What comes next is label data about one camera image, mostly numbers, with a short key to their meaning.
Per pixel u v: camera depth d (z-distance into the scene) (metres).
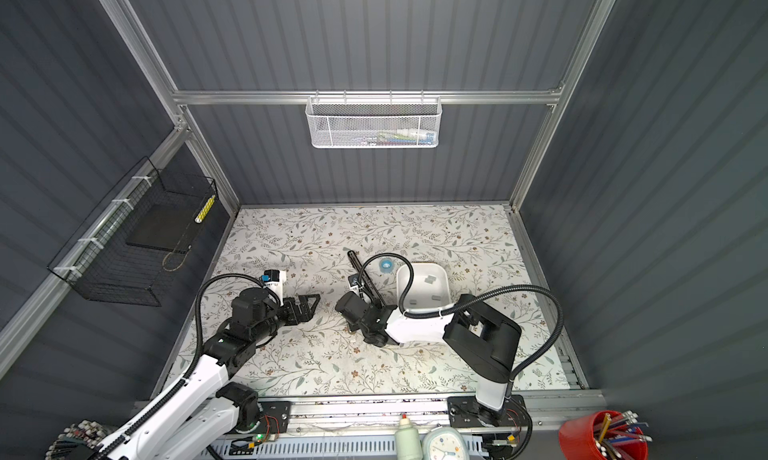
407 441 0.64
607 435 0.61
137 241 0.75
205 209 0.82
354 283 0.77
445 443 0.68
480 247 1.08
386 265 1.02
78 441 0.57
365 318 0.67
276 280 0.73
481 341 0.47
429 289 0.96
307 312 0.72
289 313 0.71
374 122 1.24
